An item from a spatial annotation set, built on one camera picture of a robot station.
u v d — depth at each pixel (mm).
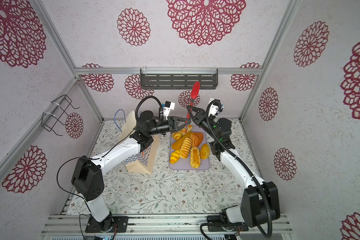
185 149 967
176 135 1030
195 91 713
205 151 967
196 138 1021
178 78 947
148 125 598
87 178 461
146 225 751
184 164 942
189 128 681
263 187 427
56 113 779
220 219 661
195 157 945
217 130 554
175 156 949
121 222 744
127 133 815
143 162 817
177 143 1023
